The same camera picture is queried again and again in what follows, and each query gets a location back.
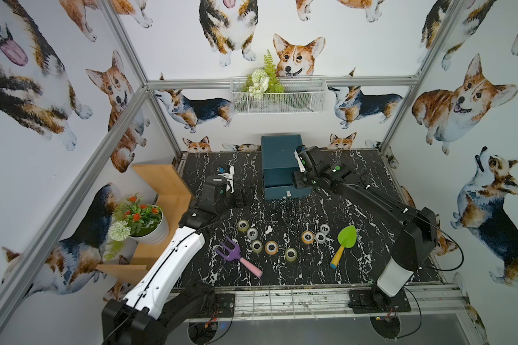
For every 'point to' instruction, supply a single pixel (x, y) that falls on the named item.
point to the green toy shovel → (347, 238)
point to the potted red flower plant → (144, 223)
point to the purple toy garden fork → (234, 254)
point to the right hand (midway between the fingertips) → (303, 169)
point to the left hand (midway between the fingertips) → (242, 183)
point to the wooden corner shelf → (174, 197)
